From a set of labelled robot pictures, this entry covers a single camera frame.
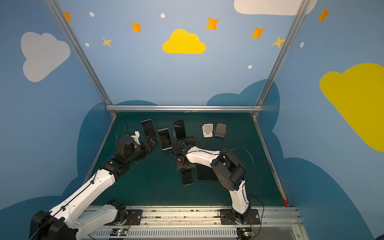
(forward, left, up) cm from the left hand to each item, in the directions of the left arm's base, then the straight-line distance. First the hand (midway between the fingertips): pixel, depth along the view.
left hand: (159, 142), depth 78 cm
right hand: (-2, -13, -21) cm, 25 cm away
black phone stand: (+12, -16, -15) cm, 25 cm away
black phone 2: (-6, -26, -24) cm, 36 cm away
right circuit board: (-37, -44, -22) cm, 62 cm away
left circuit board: (-37, +17, -22) cm, 47 cm away
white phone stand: (+22, -28, -15) cm, 39 cm away
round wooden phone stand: (+24, -38, -18) cm, 49 cm away
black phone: (+20, +12, -11) cm, 25 cm away
